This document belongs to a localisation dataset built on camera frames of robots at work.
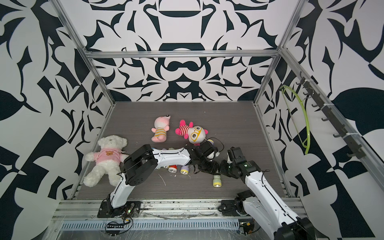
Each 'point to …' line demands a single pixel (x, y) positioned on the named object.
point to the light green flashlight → (217, 181)
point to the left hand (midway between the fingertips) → (218, 170)
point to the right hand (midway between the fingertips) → (219, 166)
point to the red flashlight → (172, 168)
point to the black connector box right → (247, 227)
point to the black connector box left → (114, 226)
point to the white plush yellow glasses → (196, 134)
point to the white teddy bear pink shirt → (108, 159)
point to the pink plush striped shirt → (161, 124)
